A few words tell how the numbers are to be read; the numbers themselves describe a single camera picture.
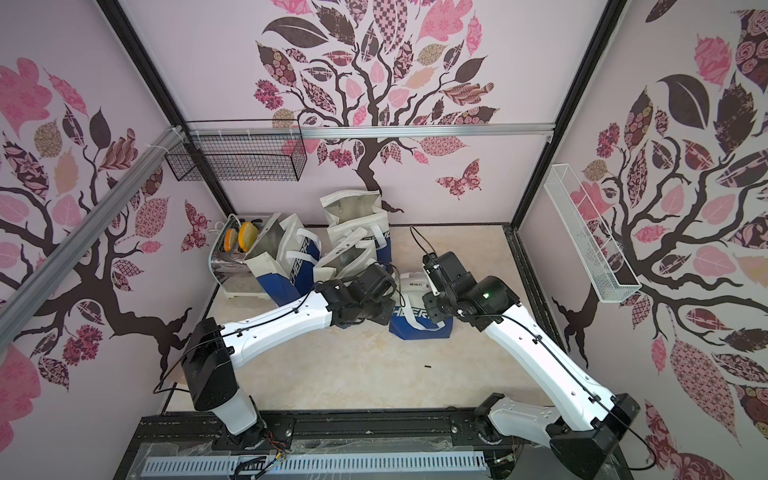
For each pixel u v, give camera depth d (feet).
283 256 2.62
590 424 1.22
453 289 1.65
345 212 3.07
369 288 1.97
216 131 2.95
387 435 2.44
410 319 2.54
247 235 3.01
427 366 2.80
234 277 3.61
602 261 2.49
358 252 2.60
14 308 1.61
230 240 2.95
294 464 2.29
